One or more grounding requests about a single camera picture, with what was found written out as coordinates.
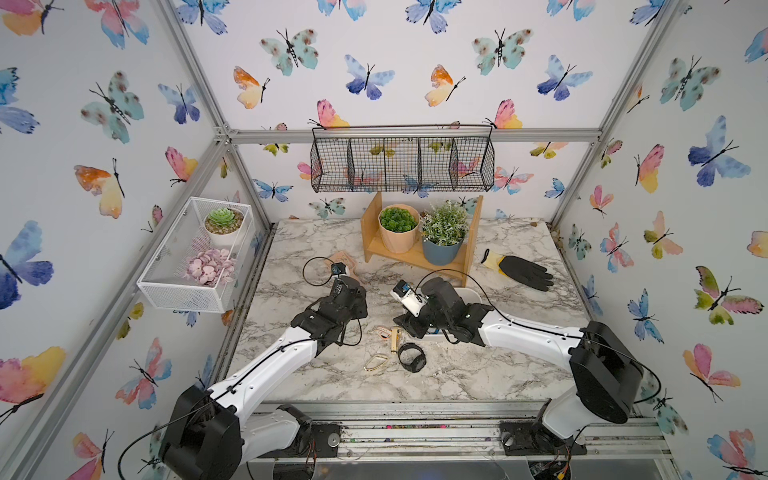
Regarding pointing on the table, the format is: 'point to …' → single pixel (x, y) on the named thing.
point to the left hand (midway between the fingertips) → (363, 294)
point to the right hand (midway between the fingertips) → (402, 310)
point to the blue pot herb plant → (444, 226)
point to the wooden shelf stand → (373, 243)
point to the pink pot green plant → (399, 224)
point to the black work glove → (519, 270)
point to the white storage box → (468, 295)
